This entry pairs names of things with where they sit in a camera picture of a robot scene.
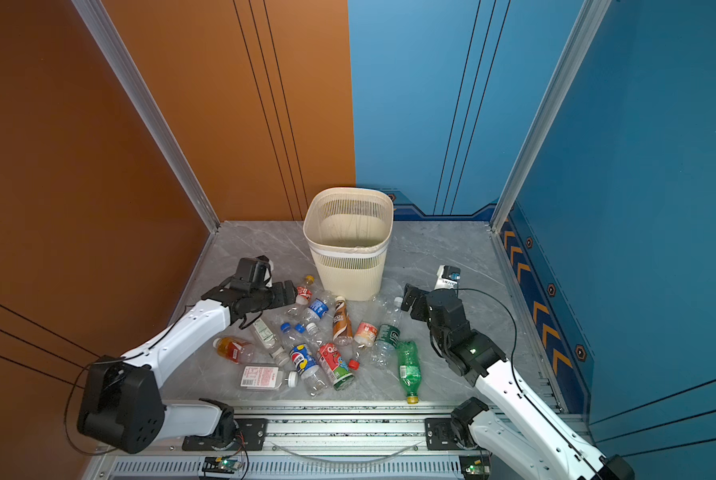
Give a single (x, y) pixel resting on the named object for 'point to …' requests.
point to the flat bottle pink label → (266, 378)
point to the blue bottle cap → (285, 327)
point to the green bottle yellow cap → (410, 370)
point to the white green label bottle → (268, 340)
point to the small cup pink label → (365, 334)
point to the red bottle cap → (353, 364)
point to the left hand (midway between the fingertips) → (286, 291)
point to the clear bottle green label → (388, 337)
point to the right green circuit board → (475, 467)
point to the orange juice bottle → (232, 349)
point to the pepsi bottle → (307, 367)
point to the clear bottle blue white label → (317, 308)
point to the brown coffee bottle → (342, 334)
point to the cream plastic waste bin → (349, 230)
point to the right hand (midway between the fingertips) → (417, 290)
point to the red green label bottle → (335, 366)
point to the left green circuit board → (221, 465)
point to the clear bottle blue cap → (312, 332)
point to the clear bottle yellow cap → (303, 296)
